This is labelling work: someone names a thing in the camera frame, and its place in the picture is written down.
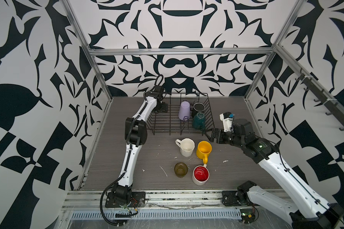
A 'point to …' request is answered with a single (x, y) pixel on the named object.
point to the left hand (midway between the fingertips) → (158, 107)
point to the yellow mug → (204, 148)
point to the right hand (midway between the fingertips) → (210, 130)
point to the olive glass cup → (181, 170)
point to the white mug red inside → (200, 174)
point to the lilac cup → (184, 110)
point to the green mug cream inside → (199, 121)
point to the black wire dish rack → (170, 122)
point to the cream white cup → (187, 146)
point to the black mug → (198, 107)
